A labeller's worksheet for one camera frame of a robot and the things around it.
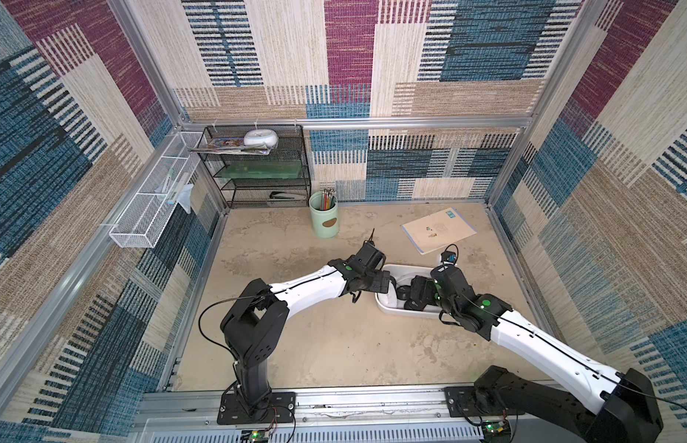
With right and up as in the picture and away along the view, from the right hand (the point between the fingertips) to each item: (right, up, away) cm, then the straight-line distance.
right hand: (424, 281), depth 82 cm
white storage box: (-4, 0, +13) cm, 13 cm away
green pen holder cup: (-31, +21, +18) cm, 41 cm away
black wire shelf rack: (-62, +31, +37) cm, 78 cm away
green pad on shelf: (-48, +36, +14) cm, 61 cm away
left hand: (-13, 0, +7) cm, 15 cm away
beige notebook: (+14, +15, +29) cm, 35 cm away
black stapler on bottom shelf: (-50, +29, +29) cm, 64 cm away
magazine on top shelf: (-60, +43, +10) cm, 75 cm away
